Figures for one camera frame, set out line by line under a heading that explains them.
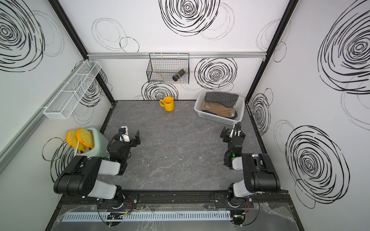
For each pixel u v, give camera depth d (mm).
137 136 837
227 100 1047
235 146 675
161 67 963
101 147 772
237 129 740
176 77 889
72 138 726
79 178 437
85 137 800
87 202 751
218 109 1045
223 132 778
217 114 1005
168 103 1082
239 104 1101
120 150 678
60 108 708
